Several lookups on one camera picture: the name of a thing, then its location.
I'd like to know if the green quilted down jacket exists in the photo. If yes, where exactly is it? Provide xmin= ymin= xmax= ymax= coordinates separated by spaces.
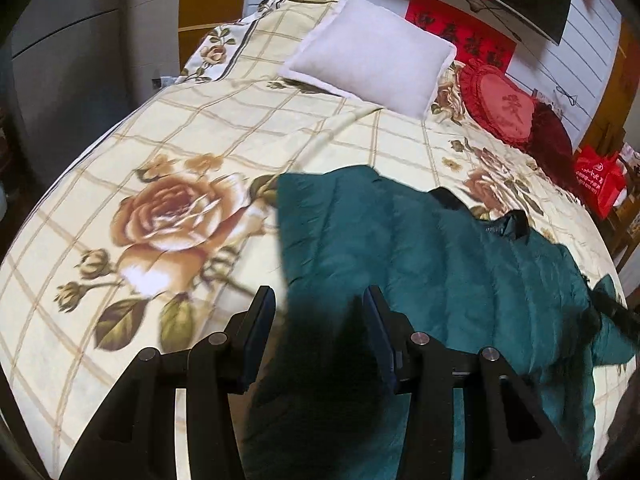
xmin=242 ymin=166 xmax=634 ymax=479

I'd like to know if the floral checked bed cover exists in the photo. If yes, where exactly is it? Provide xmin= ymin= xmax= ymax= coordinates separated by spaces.
xmin=1 ymin=0 xmax=623 ymax=478

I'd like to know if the wooden shelf rack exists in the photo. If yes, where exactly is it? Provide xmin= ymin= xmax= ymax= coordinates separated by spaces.
xmin=608 ymin=142 xmax=639 ymax=272

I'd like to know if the red shopping bag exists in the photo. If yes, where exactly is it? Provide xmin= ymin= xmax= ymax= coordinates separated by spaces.
xmin=574 ymin=145 xmax=626 ymax=220

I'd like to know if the dark red velvet cushion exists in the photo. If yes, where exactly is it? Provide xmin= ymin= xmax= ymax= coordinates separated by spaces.
xmin=527 ymin=101 xmax=579 ymax=197

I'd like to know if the red heart-shaped cushion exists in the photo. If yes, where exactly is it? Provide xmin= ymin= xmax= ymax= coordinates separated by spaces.
xmin=459 ymin=60 xmax=535 ymax=151

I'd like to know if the red banner with characters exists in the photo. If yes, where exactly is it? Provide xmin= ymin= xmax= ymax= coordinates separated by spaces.
xmin=405 ymin=0 xmax=516 ymax=73

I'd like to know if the white square pillow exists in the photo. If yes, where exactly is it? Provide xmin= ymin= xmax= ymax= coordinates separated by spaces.
xmin=279 ymin=0 xmax=457 ymax=119

